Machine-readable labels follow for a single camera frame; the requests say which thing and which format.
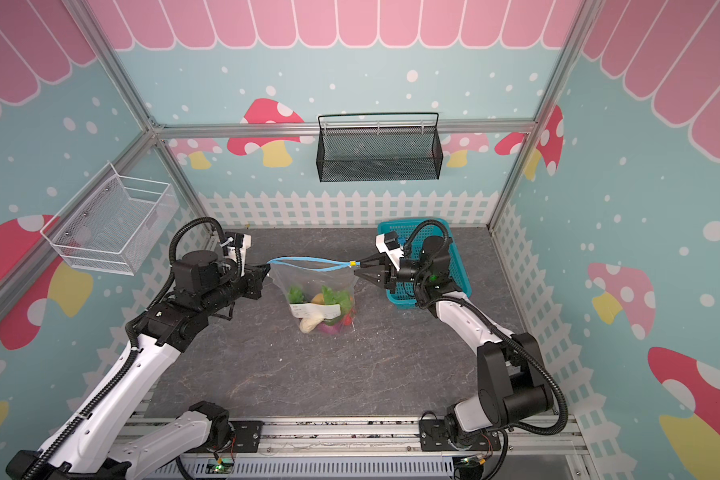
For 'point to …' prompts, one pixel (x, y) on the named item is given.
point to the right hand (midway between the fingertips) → (357, 269)
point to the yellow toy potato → (318, 299)
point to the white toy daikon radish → (310, 324)
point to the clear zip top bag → (321, 292)
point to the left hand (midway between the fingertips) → (268, 272)
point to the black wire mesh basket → (378, 146)
